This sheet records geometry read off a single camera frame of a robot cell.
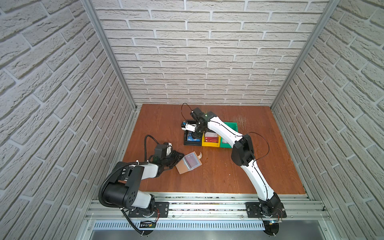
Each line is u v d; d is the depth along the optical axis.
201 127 0.84
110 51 0.86
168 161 0.79
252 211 0.74
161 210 0.73
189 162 0.90
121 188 0.43
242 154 0.61
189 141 0.97
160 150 0.72
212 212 0.74
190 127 0.87
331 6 0.69
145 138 0.80
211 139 0.98
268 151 0.97
